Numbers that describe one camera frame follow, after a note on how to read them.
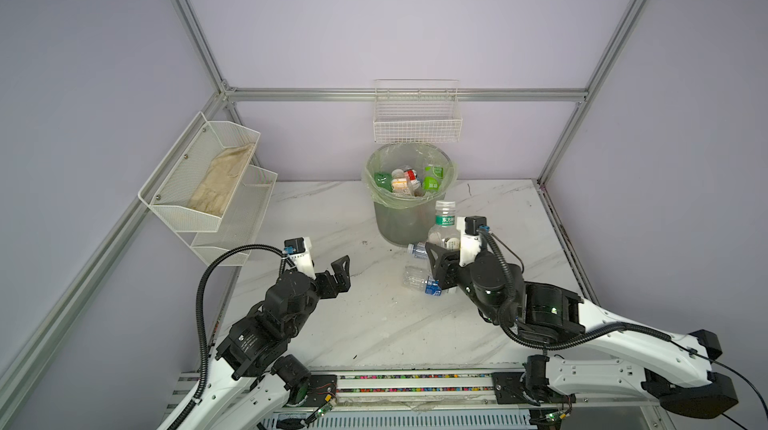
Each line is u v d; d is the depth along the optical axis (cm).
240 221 110
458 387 75
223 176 80
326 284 59
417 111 96
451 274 53
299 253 57
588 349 44
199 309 47
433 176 89
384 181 91
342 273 63
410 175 95
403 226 91
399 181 89
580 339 40
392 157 95
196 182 78
